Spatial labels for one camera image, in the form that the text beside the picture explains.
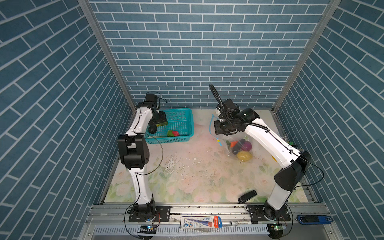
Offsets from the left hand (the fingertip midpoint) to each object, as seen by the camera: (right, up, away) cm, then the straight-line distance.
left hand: (161, 119), depth 96 cm
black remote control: (+50, -41, -19) cm, 67 cm away
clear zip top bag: (+48, -15, -8) cm, 51 cm away
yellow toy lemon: (+52, -22, -7) cm, 57 cm away
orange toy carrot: (+47, -15, -3) cm, 49 cm away
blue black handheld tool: (+78, -47, -28) cm, 95 cm away
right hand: (+33, -4, -17) cm, 37 cm away
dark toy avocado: (-7, -6, +6) cm, 12 cm away
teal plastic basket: (+11, 0, +16) cm, 19 cm away
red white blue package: (+26, -50, -25) cm, 61 cm away
